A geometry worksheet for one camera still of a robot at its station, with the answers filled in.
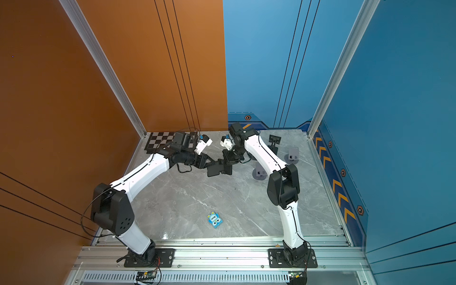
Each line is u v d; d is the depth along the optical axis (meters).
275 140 1.00
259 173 0.94
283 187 0.55
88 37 0.77
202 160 0.72
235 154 0.77
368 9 0.69
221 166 0.85
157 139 1.12
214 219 0.83
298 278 0.71
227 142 0.83
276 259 0.72
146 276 0.72
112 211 0.45
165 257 0.73
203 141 0.75
